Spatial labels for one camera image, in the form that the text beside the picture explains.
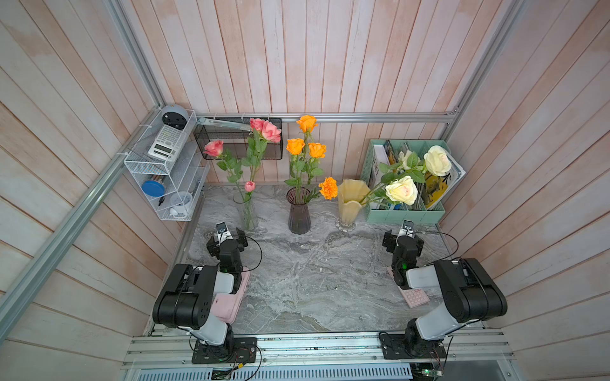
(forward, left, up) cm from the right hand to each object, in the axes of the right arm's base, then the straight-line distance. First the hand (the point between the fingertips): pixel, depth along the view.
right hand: (402, 230), depth 94 cm
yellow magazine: (+19, -18, +6) cm, 26 cm away
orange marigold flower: (-1, +32, +26) cm, 41 cm away
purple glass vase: (+3, +42, +3) cm, 42 cm away
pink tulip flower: (+1, +58, +23) cm, 63 cm away
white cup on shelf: (+1, +86, +15) cm, 87 cm away
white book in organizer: (+24, +10, +19) cm, 32 cm away
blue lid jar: (-1, +88, +26) cm, 92 cm away
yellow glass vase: (+11, +21, +10) cm, 26 cm away
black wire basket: (+36, +72, +19) cm, 83 cm away
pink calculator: (-24, 0, -7) cm, 25 cm away
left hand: (-4, +71, +2) cm, 71 cm away
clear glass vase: (+6, +62, +2) cm, 63 cm away
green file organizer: (+13, +6, -2) cm, 15 cm away
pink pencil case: (-30, +67, -3) cm, 73 cm away
